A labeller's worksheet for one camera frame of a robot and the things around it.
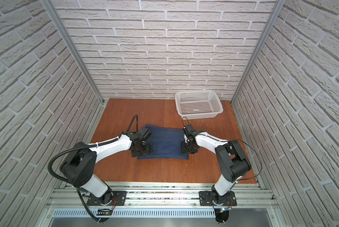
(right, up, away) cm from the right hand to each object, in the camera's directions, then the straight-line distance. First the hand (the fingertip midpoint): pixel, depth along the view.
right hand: (184, 150), depth 90 cm
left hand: (-23, 0, -2) cm, 24 cm away
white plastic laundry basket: (+14, +32, +27) cm, 44 cm away
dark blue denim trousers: (-12, +5, +1) cm, 13 cm away
